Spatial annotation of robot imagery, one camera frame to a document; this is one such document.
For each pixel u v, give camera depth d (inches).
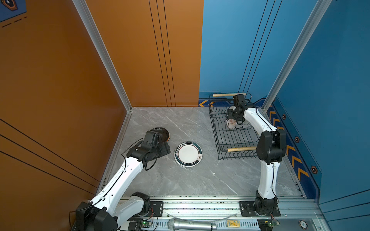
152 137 23.7
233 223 27.0
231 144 38.0
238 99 31.2
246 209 28.5
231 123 41.5
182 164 34.2
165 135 39.3
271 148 22.0
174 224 26.1
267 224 27.8
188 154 36.0
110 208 15.4
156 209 29.1
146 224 27.6
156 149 27.4
